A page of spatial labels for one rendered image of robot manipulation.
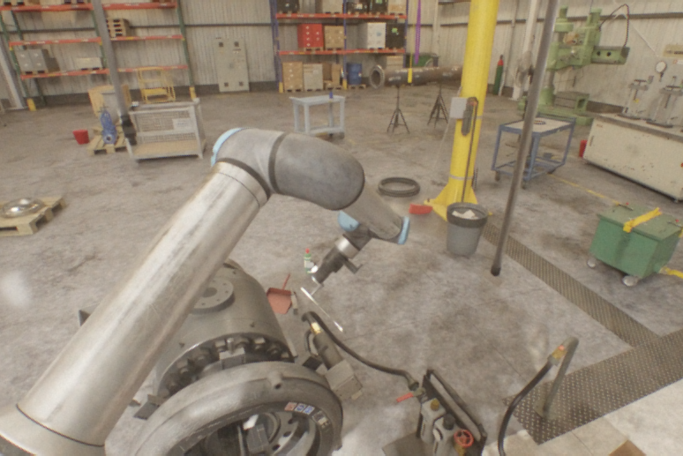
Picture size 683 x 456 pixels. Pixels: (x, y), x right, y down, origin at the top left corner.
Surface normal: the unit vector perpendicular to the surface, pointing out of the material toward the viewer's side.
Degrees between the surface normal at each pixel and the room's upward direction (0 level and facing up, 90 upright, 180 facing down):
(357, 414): 0
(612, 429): 0
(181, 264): 52
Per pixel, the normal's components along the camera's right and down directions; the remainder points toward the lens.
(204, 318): -0.15, -0.84
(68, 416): 0.53, -0.29
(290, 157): -0.07, -0.04
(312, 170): 0.24, 0.25
